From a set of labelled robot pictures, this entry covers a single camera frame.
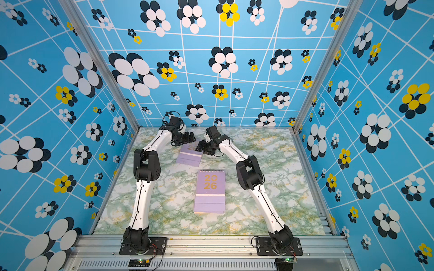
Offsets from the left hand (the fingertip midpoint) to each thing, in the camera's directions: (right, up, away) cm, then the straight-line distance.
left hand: (192, 139), depth 110 cm
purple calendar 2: (+14, -30, -26) cm, 42 cm away
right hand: (+6, -7, -5) cm, 10 cm away
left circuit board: (-16, -54, -38) cm, 68 cm away
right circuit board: (+46, -51, -44) cm, 81 cm away
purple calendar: (-2, -10, -5) cm, 12 cm away
